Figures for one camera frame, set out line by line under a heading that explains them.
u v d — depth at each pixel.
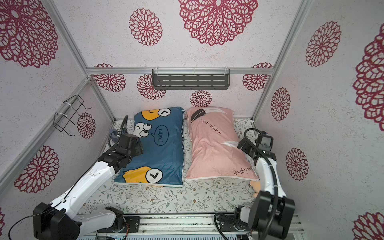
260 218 0.42
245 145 0.78
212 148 0.86
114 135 1.06
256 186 0.80
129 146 0.61
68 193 0.43
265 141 0.63
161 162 0.88
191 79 0.95
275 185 0.44
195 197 0.83
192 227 0.73
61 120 0.73
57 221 0.38
